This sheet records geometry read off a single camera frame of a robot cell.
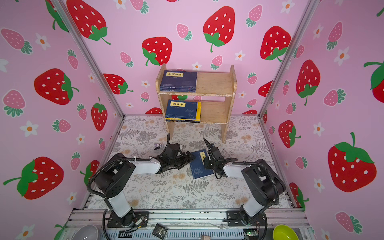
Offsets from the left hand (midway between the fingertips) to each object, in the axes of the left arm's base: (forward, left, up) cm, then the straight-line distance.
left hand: (194, 159), depth 91 cm
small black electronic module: (-36, +15, -2) cm, 40 cm away
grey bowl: (-37, +48, -1) cm, 61 cm away
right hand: (+1, -7, -4) cm, 8 cm away
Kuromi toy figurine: (+11, +25, -2) cm, 28 cm away
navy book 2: (-2, -2, -5) cm, 6 cm away
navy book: (+22, +8, +22) cm, 32 cm away
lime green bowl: (-36, -43, -3) cm, 56 cm away
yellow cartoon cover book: (+16, +3, +18) cm, 24 cm away
